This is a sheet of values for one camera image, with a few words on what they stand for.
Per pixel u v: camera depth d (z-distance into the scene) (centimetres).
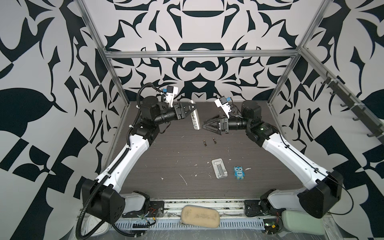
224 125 57
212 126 66
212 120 58
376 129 50
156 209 73
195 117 64
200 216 69
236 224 71
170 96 62
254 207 75
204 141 99
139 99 123
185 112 60
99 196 39
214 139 99
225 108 61
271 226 71
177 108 58
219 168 86
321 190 38
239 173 85
